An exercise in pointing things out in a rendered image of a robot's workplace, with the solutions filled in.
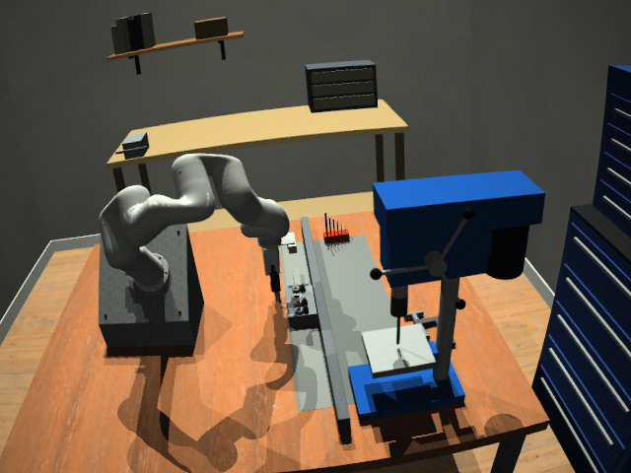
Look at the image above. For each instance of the blue drill press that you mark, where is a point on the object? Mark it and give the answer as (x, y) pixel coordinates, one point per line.
(420, 220)

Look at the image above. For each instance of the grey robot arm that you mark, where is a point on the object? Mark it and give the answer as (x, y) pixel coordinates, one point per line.
(139, 224)

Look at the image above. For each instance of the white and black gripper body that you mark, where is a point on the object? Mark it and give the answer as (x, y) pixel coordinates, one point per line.
(271, 257)

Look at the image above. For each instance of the orange drill bit holder with black bits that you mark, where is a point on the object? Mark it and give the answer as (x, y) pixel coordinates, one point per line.
(334, 236)

